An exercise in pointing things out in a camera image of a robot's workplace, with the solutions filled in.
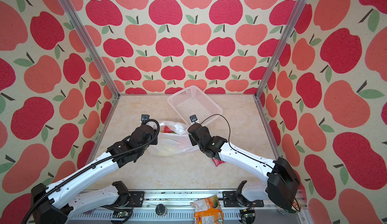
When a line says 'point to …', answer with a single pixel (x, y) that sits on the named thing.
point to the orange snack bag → (208, 211)
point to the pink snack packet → (217, 162)
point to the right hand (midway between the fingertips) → (199, 129)
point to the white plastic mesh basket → (191, 101)
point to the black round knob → (160, 210)
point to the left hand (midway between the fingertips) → (157, 131)
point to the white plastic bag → (173, 140)
